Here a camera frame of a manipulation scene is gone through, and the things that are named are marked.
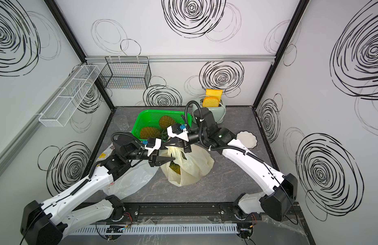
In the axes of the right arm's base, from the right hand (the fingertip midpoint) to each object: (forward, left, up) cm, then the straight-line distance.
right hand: (165, 143), depth 60 cm
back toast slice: (+47, -24, -13) cm, 55 cm away
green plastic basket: (+38, +21, -29) cm, 52 cm away
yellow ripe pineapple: (-5, -4, -10) cm, 12 cm away
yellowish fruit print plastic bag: (-4, -11, -10) cm, 16 cm away
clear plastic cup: (+36, +41, -30) cm, 62 cm away
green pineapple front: (+22, +18, -24) cm, 38 cm away
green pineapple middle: (+32, +8, -25) cm, 41 cm away
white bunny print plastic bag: (-4, +22, -32) cm, 39 cm away
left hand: (-2, -3, -5) cm, 6 cm away
